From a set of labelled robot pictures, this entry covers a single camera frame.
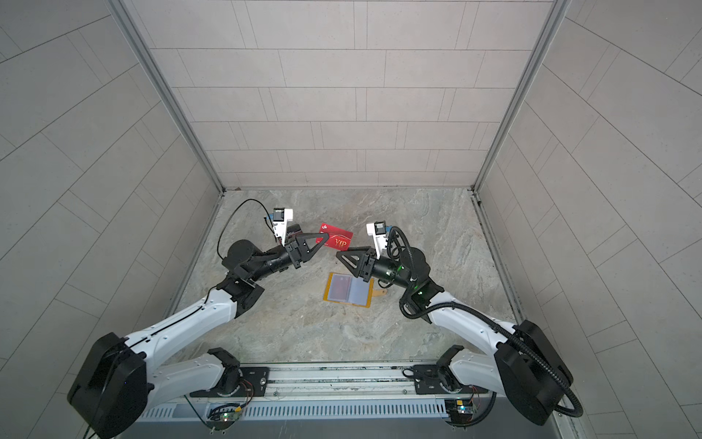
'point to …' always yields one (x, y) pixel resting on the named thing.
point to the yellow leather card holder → (349, 289)
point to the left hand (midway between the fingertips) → (332, 243)
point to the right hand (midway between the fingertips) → (340, 261)
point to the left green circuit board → (221, 417)
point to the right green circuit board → (460, 411)
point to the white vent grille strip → (436, 410)
